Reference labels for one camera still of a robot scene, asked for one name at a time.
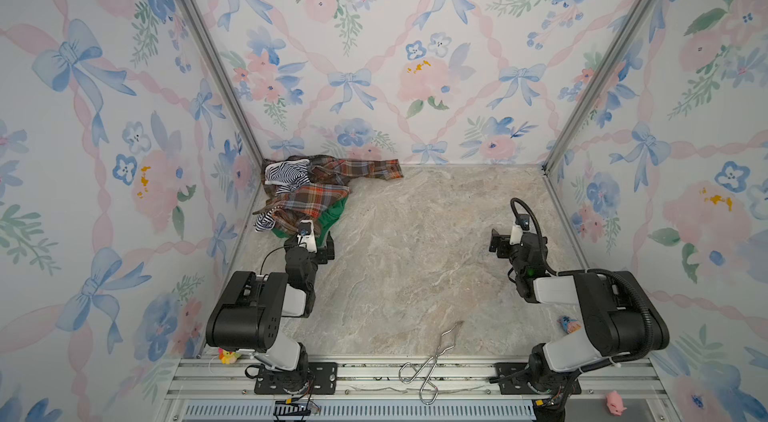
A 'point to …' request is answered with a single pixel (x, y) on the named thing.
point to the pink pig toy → (614, 403)
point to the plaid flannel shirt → (328, 186)
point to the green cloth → (323, 224)
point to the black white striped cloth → (285, 176)
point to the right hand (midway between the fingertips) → (510, 229)
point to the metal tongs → (409, 373)
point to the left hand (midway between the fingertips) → (314, 231)
